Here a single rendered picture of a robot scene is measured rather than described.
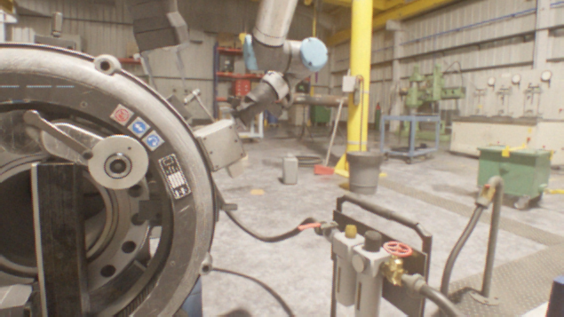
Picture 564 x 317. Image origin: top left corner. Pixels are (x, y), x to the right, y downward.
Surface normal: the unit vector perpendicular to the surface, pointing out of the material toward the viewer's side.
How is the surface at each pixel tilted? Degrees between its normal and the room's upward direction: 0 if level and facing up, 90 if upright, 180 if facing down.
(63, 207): 90
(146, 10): 122
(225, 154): 90
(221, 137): 90
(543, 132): 90
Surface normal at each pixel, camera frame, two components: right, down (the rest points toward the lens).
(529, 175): -0.85, 0.04
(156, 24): -0.11, 0.44
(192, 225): 0.47, 0.10
